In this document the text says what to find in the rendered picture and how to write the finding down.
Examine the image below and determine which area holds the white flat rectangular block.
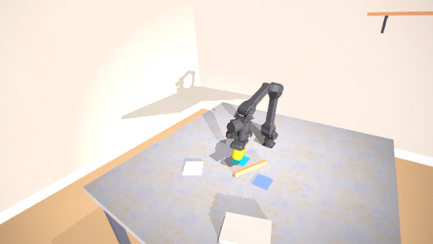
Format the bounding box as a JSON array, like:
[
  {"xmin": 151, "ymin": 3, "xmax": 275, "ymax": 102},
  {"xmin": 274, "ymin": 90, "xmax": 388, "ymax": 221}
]
[{"xmin": 219, "ymin": 212, "xmax": 272, "ymax": 244}]

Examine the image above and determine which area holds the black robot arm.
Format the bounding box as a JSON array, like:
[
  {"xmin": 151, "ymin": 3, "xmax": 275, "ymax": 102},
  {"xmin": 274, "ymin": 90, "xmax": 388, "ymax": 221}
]
[{"xmin": 226, "ymin": 82, "xmax": 284, "ymax": 149}]

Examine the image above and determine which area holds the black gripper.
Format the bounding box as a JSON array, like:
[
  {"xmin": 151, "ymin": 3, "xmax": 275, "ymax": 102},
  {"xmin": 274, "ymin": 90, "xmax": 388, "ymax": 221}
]
[{"xmin": 230, "ymin": 129, "xmax": 253, "ymax": 151}]

